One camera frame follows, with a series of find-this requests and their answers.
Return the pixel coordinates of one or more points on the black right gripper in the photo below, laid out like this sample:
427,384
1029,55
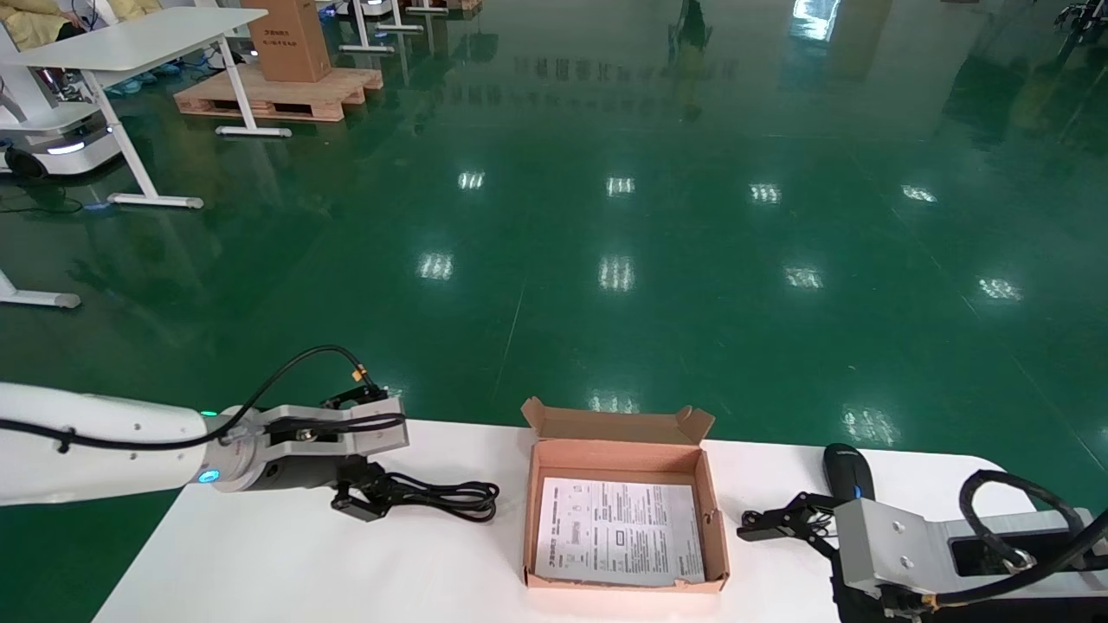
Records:
1021,610

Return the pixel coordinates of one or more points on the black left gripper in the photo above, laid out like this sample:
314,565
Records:
294,476

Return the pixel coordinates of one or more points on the black computer mouse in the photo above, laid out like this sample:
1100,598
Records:
847,472

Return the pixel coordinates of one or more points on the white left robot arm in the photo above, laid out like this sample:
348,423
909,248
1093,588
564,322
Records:
95,441

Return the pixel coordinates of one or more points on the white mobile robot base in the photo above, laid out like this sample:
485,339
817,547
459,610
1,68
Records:
52,130

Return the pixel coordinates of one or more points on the open brown cardboard box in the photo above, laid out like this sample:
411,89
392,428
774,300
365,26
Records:
623,459

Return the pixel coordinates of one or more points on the white printed instruction sheet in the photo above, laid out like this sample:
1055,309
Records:
619,532

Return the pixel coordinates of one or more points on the white table foot bar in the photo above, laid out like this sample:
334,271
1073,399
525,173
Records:
39,297

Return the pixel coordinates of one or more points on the wooden pallet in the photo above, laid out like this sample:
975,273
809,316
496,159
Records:
286,91

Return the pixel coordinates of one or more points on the tall brown cardboard carton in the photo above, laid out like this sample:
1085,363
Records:
290,39

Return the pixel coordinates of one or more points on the white desk with legs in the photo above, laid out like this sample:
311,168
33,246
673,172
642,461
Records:
147,39

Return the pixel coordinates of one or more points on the person in yellow clothes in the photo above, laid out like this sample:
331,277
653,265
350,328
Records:
30,22

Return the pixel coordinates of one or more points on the black equipment with wheels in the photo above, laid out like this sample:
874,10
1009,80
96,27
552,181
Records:
1082,17

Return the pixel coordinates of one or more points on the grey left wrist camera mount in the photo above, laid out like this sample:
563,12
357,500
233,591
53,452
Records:
363,433

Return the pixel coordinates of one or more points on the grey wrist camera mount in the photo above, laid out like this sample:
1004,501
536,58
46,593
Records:
363,433
892,541

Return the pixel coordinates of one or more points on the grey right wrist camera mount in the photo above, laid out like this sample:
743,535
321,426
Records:
892,541

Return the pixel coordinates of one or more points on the white table leg frame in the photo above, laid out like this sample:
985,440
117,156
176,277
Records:
368,35

